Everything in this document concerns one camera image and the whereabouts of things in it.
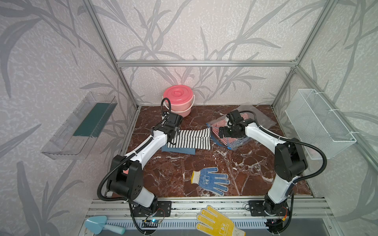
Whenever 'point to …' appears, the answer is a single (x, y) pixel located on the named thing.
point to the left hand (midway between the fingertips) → (169, 129)
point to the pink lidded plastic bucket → (179, 99)
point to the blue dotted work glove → (211, 182)
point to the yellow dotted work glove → (213, 223)
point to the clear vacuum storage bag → (252, 114)
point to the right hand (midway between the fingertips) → (224, 132)
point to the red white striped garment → (215, 127)
